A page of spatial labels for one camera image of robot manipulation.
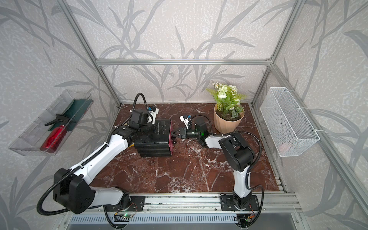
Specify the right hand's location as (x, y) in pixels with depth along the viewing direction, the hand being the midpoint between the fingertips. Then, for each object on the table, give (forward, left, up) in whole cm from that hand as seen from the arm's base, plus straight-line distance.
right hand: (172, 133), depth 85 cm
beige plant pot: (+6, -33, +3) cm, 34 cm away
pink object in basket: (-13, -59, +6) cm, 60 cm away
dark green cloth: (0, +46, +20) cm, 50 cm away
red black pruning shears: (-16, +45, +21) cm, 52 cm away
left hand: (+1, +4, +7) cm, 8 cm away
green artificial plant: (+15, -34, +13) cm, 39 cm away
